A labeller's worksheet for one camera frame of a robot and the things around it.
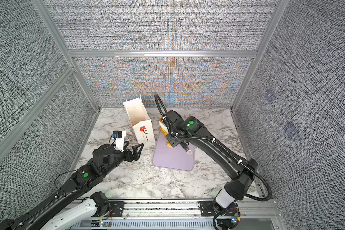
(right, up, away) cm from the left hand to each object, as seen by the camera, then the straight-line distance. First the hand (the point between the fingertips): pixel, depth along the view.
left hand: (137, 143), depth 71 cm
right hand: (+19, +4, +4) cm, 20 cm away
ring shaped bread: (+12, +2, +31) cm, 34 cm away
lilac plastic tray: (+20, -11, +18) cm, 29 cm away
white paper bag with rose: (0, +11, +8) cm, 14 cm away
